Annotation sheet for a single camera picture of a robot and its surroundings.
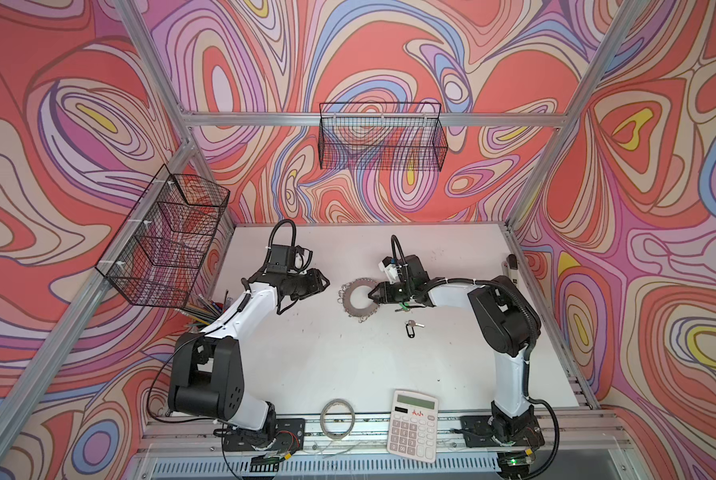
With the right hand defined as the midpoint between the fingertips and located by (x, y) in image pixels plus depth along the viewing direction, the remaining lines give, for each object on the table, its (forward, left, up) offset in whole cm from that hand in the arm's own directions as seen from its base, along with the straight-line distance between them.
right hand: (376, 302), depth 97 cm
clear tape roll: (-37, +12, -2) cm, 39 cm away
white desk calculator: (-36, -7, +1) cm, 37 cm away
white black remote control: (+10, -48, +2) cm, 49 cm away
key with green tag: (-6, -8, +7) cm, 12 cm away
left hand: (0, +14, +12) cm, 19 cm away
